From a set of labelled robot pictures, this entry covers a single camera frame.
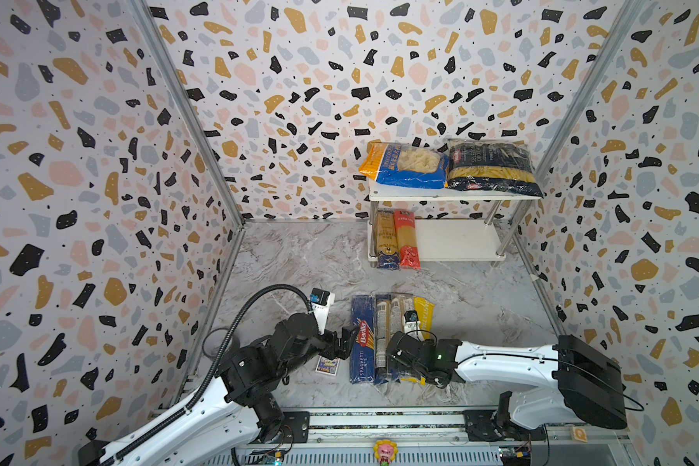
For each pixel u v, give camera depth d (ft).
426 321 3.00
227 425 1.91
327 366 2.69
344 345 2.02
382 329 2.89
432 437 2.40
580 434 2.40
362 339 2.81
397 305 3.02
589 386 1.39
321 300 1.95
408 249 3.20
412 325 2.46
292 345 1.62
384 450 2.20
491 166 2.65
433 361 2.01
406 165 2.76
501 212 4.07
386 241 3.39
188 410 1.43
